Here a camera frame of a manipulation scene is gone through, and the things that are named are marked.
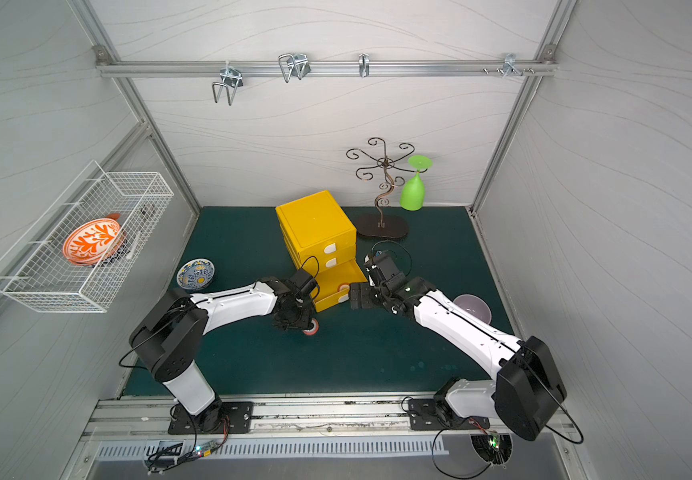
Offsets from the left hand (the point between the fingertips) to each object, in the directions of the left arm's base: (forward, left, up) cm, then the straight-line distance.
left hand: (304, 326), depth 89 cm
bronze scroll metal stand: (+41, -25, +1) cm, 48 cm away
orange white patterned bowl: (+5, +44, +34) cm, 56 cm away
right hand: (+6, -18, +13) cm, 23 cm away
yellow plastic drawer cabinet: (+15, -6, +22) cm, 27 cm away
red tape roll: (-1, -3, 0) cm, 3 cm away
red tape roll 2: (+14, -11, +1) cm, 18 cm away
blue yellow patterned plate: (+17, +40, +1) cm, 43 cm away
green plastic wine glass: (+37, -33, +22) cm, 54 cm away
